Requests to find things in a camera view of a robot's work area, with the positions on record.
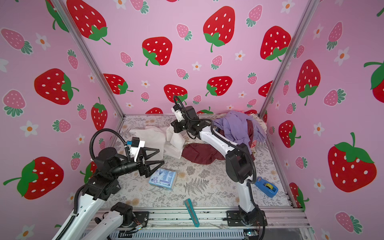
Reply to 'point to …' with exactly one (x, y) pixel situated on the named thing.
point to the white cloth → (168, 142)
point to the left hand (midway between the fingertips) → (160, 157)
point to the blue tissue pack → (163, 178)
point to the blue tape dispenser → (268, 188)
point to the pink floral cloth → (261, 122)
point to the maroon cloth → (200, 153)
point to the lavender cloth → (236, 123)
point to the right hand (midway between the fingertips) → (170, 123)
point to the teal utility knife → (189, 205)
